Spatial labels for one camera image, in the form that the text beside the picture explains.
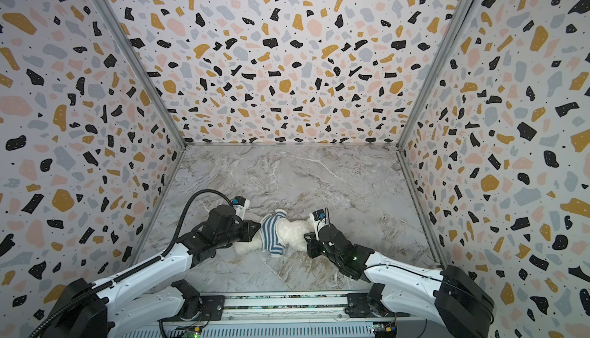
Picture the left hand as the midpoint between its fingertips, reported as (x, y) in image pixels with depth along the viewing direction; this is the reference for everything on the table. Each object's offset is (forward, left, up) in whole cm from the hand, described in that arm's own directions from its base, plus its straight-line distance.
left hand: (264, 222), depth 81 cm
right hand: (-3, -14, -1) cm, 15 cm away
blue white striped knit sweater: (-3, -2, -3) cm, 4 cm away
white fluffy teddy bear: (-3, -9, -2) cm, 10 cm away
